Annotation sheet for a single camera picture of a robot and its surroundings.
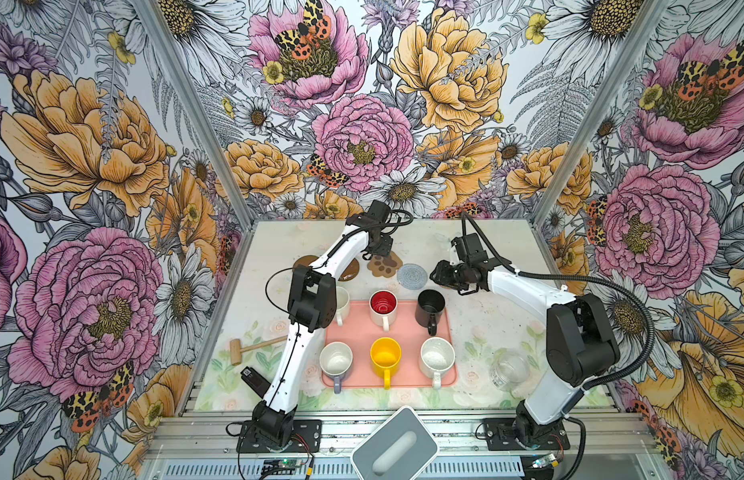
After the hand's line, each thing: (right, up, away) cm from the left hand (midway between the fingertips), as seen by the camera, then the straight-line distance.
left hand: (374, 253), depth 103 cm
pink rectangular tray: (-5, -24, -9) cm, 26 cm away
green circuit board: (-20, -49, -32) cm, 62 cm away
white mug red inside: (+3, -16, -8) cm, 18 cm away
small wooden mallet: (-40, -27, -16) cm, 51 cm away
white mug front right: (+18, -29, -17) cm, 38 cm away
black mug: (+17, -17, -9) cm, 26 cm away
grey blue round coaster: (+13, -8, +2) cm, 15 cm away
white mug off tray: (-9, -14, -16) cm, 23 cm away
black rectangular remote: (-31, -33, -23) cm, 51 cm away
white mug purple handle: (-11, -30, -18) cm, 36 cm away
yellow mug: (+3, -29, -16) cm, 33 cm away
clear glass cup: (+38, -32, -18) cm, 53 cm away
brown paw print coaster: (+4, -5, +5) cm, 8 cm away
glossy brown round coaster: (-8, -6, +4) cm, 11 cm away
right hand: (+19, -9, -10) cm, 24 cm away
